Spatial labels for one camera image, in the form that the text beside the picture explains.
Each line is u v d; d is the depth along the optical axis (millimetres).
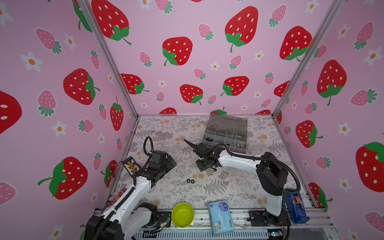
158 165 637
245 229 715
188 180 871
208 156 668
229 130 1122
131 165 918
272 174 477
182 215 753
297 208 731
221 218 687
